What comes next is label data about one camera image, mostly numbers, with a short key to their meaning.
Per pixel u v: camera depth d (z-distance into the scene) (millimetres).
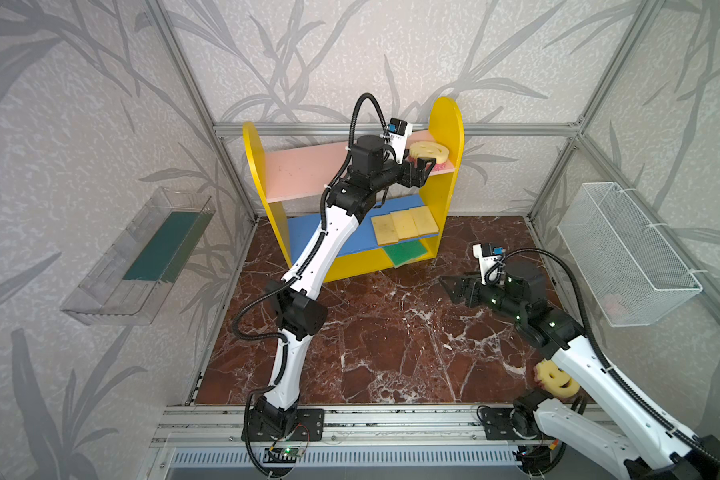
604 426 526
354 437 727
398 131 628
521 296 552
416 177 672
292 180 751
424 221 985
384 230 950
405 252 1058
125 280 638
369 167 570
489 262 646
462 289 640
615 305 718
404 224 966
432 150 751
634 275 627
